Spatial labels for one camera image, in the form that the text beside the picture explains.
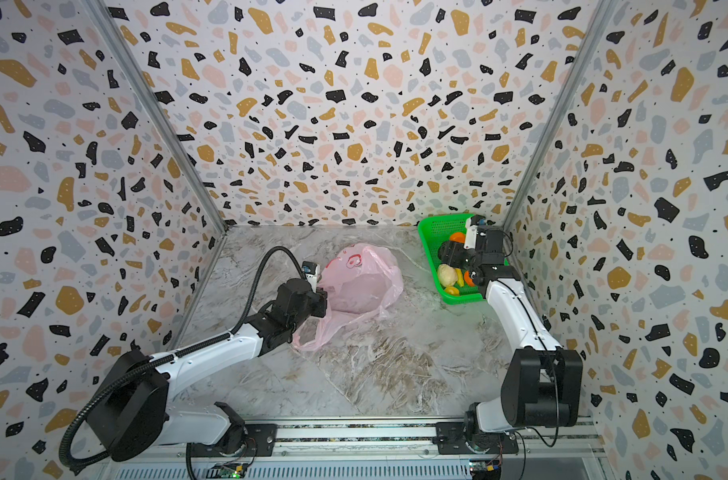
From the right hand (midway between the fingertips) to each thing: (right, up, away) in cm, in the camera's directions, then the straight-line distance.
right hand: (455, 246), depth 86 cm
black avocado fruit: (-4, -1, -8) cm, 9 cm away
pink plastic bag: (-28, -12, +14) cm, 33 cm away
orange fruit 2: (+9, -11, +16) cm, 21 cm away
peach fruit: (+1, -9, +14) cm, 17 cm away
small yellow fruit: (+1, -14, +10) cm, 17 cm away
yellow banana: (+6, -11, +17) cm, 21 cm away
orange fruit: (+8, +4, +27) cm, 29 cm away
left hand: (-37, -12, -1) cm, 39 cm away
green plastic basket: (+1, +8, +38) cm, 39 cm away
